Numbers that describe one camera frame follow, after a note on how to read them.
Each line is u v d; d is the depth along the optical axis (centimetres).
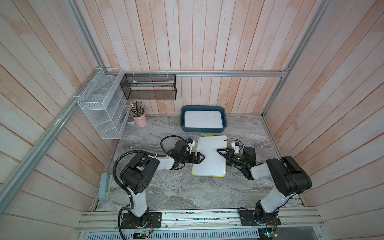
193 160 83
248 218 73
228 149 84
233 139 90
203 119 114
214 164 87
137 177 50
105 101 70
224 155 83
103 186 79
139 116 104
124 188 50
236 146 88
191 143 87
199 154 84
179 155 76
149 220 72
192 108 117
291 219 75
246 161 75
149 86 88
